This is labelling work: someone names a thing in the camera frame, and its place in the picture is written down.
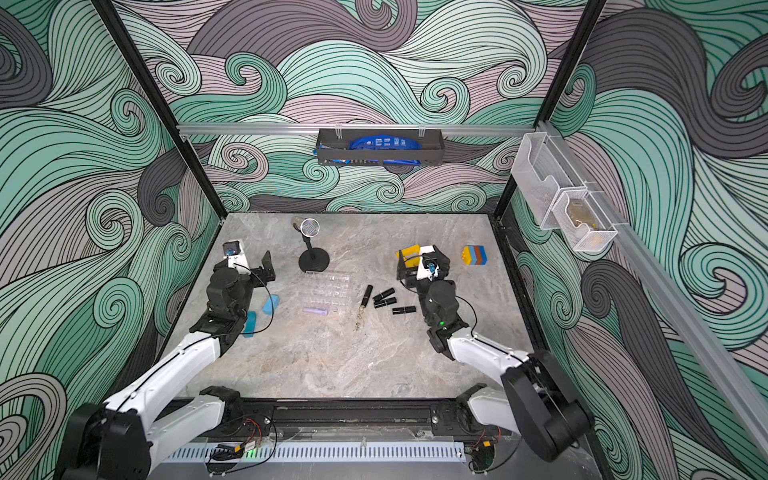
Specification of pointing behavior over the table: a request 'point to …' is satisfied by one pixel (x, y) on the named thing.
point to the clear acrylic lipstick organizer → (327, 290)
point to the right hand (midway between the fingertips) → (423, 249)
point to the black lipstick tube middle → (386, 301)
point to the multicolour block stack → (474, 255)
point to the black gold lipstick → (367, 295)
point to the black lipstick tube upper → (384, 294)
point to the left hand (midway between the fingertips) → (251, 250)
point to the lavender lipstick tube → (318, 311)
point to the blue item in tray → (388, 142)
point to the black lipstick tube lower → (403, 310)
